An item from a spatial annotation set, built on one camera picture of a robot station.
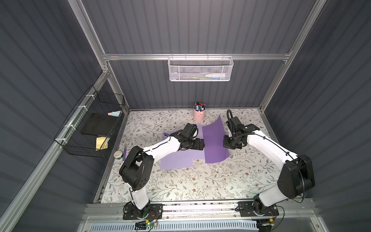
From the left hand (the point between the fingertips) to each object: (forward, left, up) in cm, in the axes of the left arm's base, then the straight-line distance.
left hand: (201, 146), depth 87 cm
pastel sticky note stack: (+11, +50, +18) cm, 54 cm away
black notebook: (+3, +55, +18) cm, 58 cm away
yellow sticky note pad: (-12, +45, +24) cm, 53 cm away
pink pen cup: (+29, 0, +2) cm, 29 cm away
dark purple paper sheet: (+18, -11, -13) cm, 25 cm away
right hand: (-1, -14, +2) cm, 14 cm away
